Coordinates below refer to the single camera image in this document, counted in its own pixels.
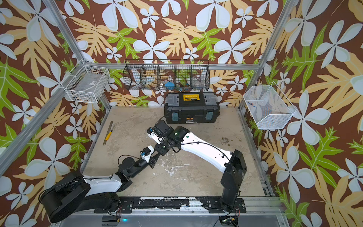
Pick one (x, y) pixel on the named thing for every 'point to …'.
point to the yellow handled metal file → (109, 133)
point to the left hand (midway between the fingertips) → (160, 147)
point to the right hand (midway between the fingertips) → (158, 146)
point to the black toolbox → (191, 107)
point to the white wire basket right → (269, 107)
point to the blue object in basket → (170, 85)
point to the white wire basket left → (88, 84)
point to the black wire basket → (167, 74)
